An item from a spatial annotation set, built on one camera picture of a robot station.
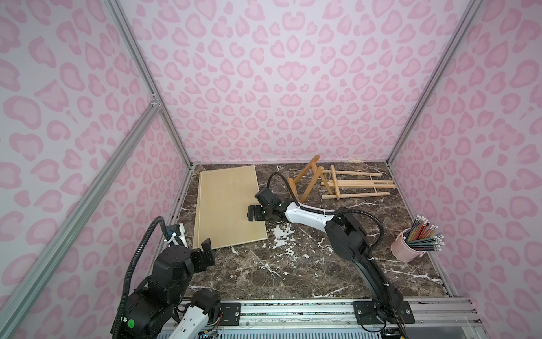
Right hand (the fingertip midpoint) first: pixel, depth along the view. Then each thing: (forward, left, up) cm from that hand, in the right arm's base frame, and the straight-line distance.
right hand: (256, 215), depth 97 cm
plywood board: (+10, +17, -1) cm, 20 cm away
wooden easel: (+13, -25, +18) cm, 34 cm away
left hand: (-24, +13, +24) cm, 36 cm away
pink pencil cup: (-17, -58, +3) cm, 61 cm away
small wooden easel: (+19, -48, -1) cm, 52 cm away
